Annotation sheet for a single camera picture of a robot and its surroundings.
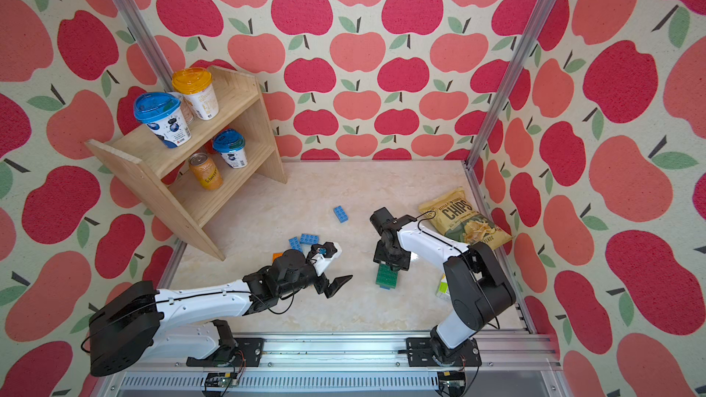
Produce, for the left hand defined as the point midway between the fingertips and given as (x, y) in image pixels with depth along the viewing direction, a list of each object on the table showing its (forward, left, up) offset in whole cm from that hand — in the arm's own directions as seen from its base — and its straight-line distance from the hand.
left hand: (345, 270), depth 77 cm
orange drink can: (+22, +41, +17) cm, 50 cm away
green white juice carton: (-3, -30, -9) cm, 31 cm away
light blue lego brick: (+27, +2, -10) cm, 29 cm away
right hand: (+6, -14, -10) cm, 19 cm away
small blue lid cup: (+32, +36, +18) cm, 51 cm away
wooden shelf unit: (+22, +45, +14) cm, 53 cm away
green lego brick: (+1, -13, -8) cm, 15 cm away
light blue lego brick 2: (+16, +13, -11) cm, 24 cm away
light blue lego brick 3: (+15, +18, -11) cm, 26 cm away
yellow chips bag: (+22, -37, -3) cm, 43 cm away
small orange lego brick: (+10, +24, -12) cm, 29 cm away
